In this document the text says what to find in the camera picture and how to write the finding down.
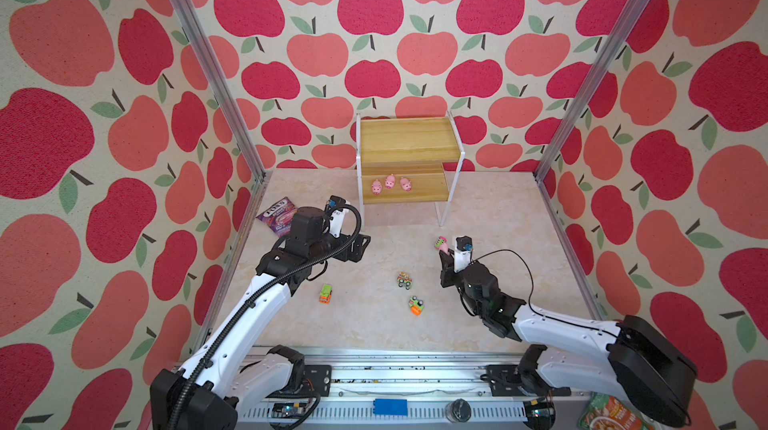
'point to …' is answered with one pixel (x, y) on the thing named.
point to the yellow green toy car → (404, 280)
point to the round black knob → (458, 410)
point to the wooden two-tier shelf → (407, 160)
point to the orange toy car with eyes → (416, 305)
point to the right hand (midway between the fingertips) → (450, 251)
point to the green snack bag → (606, 412)
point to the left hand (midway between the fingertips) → (359, 235)
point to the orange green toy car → (325, 294)
